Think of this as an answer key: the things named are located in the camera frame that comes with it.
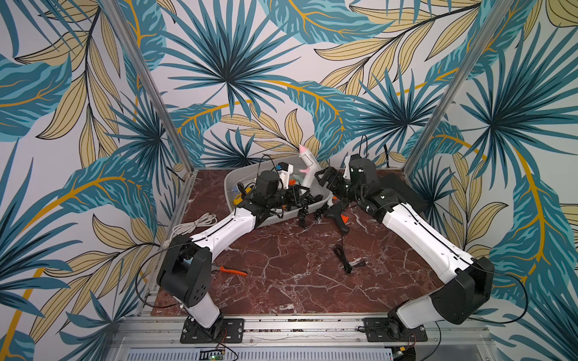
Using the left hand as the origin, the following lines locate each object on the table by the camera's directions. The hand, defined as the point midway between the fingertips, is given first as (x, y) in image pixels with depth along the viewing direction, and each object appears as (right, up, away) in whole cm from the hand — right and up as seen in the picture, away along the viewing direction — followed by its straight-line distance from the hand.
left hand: (307, 192), depth 81 cm
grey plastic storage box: (-9, 0, -11) cm, 14 cm away
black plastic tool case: (+46, +4, +29) cm, 55 cm away
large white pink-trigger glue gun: (+2, +10, +2) cm, 10 cm away
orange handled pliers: (-34, -29, +5) cm, 45 cm away
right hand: (+5, +5, -4) cm, 8 cm away
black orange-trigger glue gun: (+14, -9, +21) cm, 27 cm away
